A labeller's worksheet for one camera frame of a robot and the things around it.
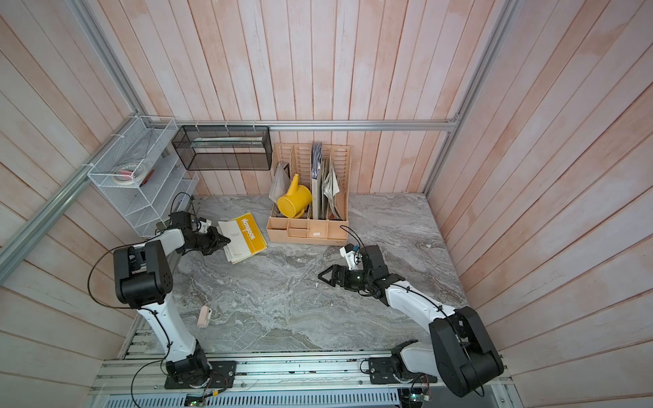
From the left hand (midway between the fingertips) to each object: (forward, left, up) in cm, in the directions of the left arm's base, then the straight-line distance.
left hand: (230, 240), depth 99 cm
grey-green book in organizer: (+25, -34, +25) cm, 49 cm away
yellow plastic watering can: (+11, -27, +13) cm, 32 cm away
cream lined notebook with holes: (+4, -4, -3) cm, 7 cm away
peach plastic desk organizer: (+3, -31, +3) cm, 31 cm away
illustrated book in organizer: (+15, -40, +14) cm, 45 cm away
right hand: (-18, -38, +5) cm, 43 cm away
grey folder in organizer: (+19, -20, +13) cm, 30 cm away
